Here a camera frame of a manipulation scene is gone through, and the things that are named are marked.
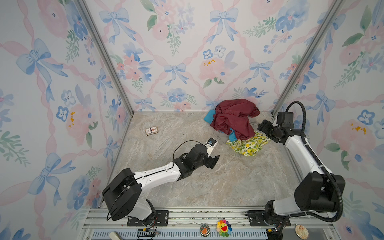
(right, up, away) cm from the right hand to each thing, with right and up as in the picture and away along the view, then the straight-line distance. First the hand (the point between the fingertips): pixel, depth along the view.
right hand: (264, 127), depth 86 cm
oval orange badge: (-36, -48, -16) cm, 62 cm away
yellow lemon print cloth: (-7, -11, +2) cm, 13 cm away
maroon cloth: (-14, +8, +14) cm, 22 cm away
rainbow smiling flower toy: (-26, -47, -16) cm, 56 cm away
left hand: (-30, -12, -6) cm, 33 cm away
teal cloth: (-29, +8, +30) cm, 43 cm away
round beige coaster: (+10, -49, -16) cm, 53 cm away
